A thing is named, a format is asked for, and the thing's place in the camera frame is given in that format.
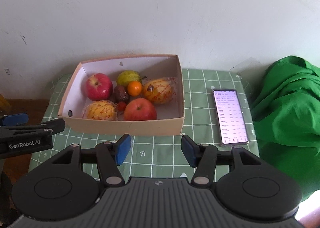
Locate wrapped yellow fruit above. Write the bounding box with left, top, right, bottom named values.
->
left=81, top=100, right=118, bottom=121
left=142, top=77, right=177, bottom=105

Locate small orange tangerine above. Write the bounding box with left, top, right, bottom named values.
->
left=127, top=81, right=143, bottom=97

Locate smartphone with lit screen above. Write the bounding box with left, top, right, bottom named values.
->
left=212, top=90, right=249, bottom=146

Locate large red apple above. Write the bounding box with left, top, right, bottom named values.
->
left=85, top=73, right=113, bottom=101

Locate green checkered tablecloth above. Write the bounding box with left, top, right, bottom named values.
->
left=29, top=69, right=259, bottom=179

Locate brown cardboard box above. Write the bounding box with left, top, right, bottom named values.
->
left=57, top=55, right=184, bottom=136

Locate bright green cloth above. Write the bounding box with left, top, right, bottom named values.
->
left=251, top=56, right=319, bottom=199

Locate wrapped yellow fruit left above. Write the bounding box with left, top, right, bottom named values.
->
left=81, top=100, right=118, bottom=121

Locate orange-red apple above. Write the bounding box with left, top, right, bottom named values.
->
left=124, top=98, right=157, bottom=121

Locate wrapped yellow fruit right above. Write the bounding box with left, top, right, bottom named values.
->
left=142, top=77, right=177, bottom=105

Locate green pear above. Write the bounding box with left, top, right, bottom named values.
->
left=116, top=70, right=146, bottom=87

